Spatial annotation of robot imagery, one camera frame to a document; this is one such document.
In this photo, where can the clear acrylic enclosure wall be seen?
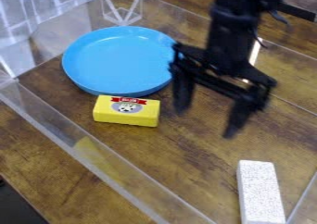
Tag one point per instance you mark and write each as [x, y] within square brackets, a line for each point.
[96, 173]

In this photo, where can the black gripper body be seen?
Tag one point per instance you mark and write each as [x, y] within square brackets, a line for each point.
[227, 82]

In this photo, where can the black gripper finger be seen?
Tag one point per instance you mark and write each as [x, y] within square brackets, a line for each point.
[182, 88]
[247, 104]

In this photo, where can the clear acrylic corner bracket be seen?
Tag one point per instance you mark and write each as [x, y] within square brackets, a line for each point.
[121, 16]

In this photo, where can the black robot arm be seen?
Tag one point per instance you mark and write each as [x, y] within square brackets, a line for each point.
[219, 66]

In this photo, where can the blue round tray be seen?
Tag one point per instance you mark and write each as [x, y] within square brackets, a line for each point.
[119, 61]

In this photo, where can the yellow rectangular block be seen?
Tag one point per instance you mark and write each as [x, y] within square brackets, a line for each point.
[126, 110]

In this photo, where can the white speckled foam block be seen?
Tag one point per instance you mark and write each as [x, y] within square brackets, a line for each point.
[259, 197]

